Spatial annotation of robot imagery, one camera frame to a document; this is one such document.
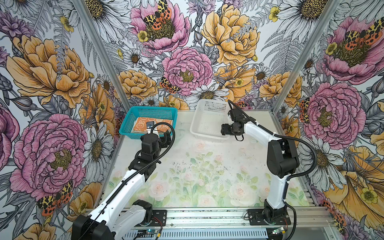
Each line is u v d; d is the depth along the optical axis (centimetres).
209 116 119
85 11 72
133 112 111
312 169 47
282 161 53
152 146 58
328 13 73
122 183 48
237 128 73
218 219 76
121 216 54
